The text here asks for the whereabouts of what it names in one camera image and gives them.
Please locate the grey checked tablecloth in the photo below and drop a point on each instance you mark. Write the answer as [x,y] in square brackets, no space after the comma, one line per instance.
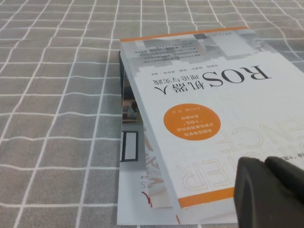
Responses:
[60,110]

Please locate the magazine under ROS book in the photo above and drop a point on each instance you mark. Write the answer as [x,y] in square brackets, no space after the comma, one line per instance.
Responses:
[136,205]

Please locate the white orange ROS book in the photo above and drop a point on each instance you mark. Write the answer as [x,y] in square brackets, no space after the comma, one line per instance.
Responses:
[209,97]

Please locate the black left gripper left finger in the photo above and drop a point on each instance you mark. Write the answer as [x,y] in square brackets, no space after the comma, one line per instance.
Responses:
[249,199]

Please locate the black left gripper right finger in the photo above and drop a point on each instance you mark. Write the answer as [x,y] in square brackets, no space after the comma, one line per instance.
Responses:
[284,186]

